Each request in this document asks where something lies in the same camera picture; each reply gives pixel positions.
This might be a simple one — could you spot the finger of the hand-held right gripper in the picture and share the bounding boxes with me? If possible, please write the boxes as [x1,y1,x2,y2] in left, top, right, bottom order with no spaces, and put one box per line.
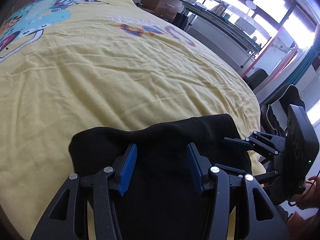
[252,169,279,185]
[221,131,287,155]

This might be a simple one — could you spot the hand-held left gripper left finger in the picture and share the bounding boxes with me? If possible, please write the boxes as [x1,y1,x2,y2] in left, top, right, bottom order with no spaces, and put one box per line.
[30,143,138,240]

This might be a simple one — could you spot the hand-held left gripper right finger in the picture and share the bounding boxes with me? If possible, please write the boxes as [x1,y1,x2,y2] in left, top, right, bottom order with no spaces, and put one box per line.
[186,142,292,240]

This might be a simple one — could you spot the black pants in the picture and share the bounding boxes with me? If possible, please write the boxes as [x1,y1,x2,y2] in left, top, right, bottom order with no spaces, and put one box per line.
[69,114,253,240]

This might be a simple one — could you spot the person's right forearm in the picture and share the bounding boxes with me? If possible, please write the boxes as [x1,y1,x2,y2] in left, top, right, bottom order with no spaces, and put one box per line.
[286,205,320,240]

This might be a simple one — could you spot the person's right hand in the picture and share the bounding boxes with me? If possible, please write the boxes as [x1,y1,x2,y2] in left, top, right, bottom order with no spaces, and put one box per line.
[305,176,320,209]

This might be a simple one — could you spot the black chair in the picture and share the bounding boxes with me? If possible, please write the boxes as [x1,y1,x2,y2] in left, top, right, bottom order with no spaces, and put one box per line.
[260,84,307,140]

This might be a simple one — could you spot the dark chair back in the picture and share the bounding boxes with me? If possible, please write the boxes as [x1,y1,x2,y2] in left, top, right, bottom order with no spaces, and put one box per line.
[246,69,269,91]

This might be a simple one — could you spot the teal curtain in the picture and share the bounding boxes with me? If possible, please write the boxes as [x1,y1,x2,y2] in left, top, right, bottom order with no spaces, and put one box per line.
[291,47,317,85]

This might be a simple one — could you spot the yellow printed blanket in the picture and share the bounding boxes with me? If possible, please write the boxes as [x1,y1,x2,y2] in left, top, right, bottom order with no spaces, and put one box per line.
[0,0,262,240]

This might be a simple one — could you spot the long grey desk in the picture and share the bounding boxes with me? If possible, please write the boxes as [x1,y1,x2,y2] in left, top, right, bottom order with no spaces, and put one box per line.
[181,0,262,68]

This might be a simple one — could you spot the black bag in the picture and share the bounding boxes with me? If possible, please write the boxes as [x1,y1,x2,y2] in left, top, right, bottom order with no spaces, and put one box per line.
[174,11,192,30]

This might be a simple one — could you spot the wooden dresser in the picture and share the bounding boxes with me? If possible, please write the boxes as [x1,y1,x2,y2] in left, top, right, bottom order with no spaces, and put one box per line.
[141,0,187,22]

